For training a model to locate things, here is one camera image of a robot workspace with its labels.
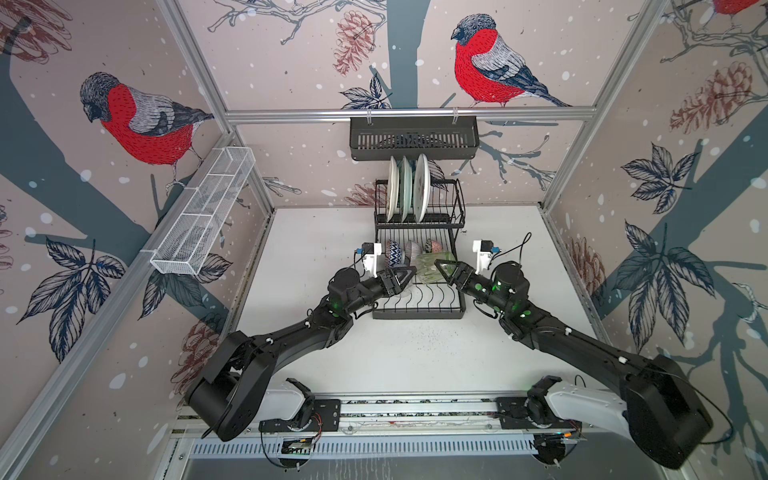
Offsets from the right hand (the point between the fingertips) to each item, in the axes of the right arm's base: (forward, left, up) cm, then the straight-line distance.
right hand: (437, 268), depth 77 cm
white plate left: (+16, +12, +14) cm, 24 cm away
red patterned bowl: (+15, -1, -10) cm, 18 cm away
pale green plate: (+17, +9, +13) cm, 23 cm away
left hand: (-3, +6, +2) cm, 8 cm away
